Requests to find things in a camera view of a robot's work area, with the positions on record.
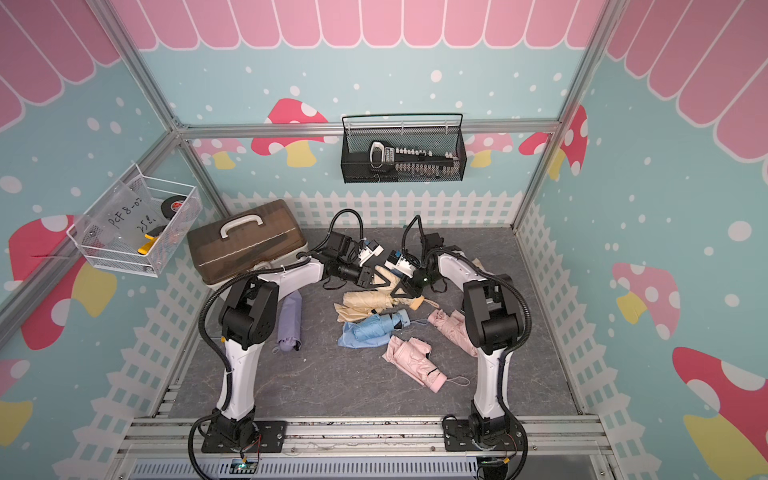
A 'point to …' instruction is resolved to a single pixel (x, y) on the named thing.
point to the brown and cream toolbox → (241, 243)
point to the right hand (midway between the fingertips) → (398, 289)
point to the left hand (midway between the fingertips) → (385, 286)
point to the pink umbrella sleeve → (455, 326)
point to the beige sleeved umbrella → (385, 298)
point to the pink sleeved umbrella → (412, 357)
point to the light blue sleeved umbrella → (372, 330)
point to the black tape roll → (171, 205)
